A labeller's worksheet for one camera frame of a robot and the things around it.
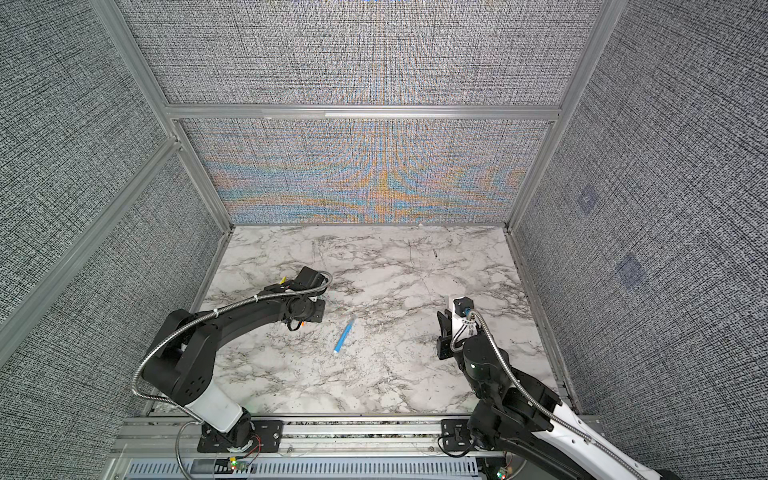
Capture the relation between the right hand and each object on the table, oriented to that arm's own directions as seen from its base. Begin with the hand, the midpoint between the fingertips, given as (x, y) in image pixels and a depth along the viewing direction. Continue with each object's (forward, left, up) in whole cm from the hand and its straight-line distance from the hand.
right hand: (442, 310), depth 68 cm
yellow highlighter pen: (+24, +48, -25) cm, 59 cm away
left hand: (+12, +34, -21) cm, 42 cm away
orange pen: (+2, +35, -12) cm, 37 cm away
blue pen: (+4, +25, -24) cm, 35 cm away
